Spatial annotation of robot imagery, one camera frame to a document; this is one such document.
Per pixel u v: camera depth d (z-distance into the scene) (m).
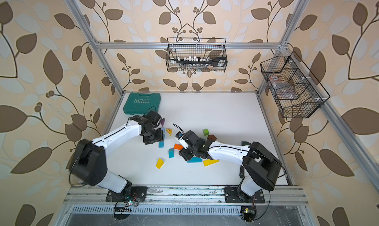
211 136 0.94
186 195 0.75
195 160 0.75
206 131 0.96
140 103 1.08
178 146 0.91
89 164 0.44
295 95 0.74
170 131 0.96
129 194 0.68
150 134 0.72
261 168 0.43
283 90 0.70
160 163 0.84
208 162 0.85
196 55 0.96
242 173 0.81
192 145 0.65
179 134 0.75
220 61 0.82
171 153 0.89
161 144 0.92
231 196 0.73
